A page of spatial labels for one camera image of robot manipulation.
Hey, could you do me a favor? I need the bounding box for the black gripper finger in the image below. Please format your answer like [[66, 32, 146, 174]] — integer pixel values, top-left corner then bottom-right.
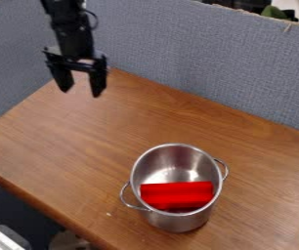
[[46, 62, 74, 93], [88, 64, 107, 98]]

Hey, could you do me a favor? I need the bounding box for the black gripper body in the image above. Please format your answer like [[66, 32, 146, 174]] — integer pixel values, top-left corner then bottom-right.
[[42, 23, 106, 73]]

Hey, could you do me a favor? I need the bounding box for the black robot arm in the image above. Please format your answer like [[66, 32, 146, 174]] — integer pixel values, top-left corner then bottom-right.
[[39, 0, 107, 98]]

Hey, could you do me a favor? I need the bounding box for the stainless steel pot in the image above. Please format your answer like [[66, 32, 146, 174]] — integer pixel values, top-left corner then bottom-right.
[[119, 143, 229, 232]]

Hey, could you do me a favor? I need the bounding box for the green object behind partition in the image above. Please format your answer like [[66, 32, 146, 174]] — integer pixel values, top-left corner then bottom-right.
[[261, 5, 287, 20]]

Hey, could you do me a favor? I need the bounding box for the grey fabric partition left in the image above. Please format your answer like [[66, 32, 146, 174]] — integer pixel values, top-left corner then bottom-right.
[[0, 0, 76, 130]]

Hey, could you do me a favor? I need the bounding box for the grey fabric partition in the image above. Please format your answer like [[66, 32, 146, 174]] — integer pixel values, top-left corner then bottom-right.
[[87, 0, 299, 130], [0, 0, 76, 130]]

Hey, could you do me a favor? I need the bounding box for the grey fabric partition back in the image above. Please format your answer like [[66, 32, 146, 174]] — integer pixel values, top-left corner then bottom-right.
[[87, 0, 299, 130]]

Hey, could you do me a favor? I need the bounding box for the red rectangular block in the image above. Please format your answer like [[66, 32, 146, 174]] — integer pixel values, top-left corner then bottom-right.
[[139, 181, 213, 210]]

